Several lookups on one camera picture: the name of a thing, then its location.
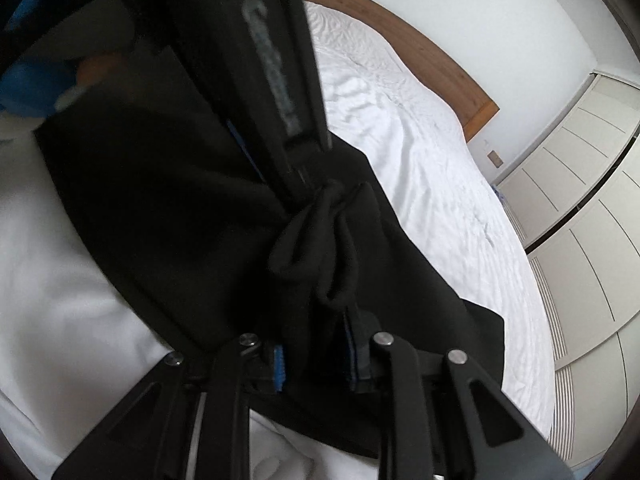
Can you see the black pants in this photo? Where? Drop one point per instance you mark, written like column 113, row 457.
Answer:
column 200, row 235

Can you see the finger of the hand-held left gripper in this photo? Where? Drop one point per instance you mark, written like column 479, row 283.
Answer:
column 305, row 170

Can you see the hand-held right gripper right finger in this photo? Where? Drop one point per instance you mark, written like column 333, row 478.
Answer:
column 415, row 410

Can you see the white panelled wardrobe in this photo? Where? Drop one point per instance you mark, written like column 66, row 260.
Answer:
column 585, row 220

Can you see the beige wall switch plate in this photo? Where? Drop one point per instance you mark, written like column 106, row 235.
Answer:
column 495, row 158

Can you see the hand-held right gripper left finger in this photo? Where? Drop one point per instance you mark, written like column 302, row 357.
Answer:
column 225, row 410

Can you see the wooden headboard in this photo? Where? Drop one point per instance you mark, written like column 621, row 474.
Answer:
column 435, row 65

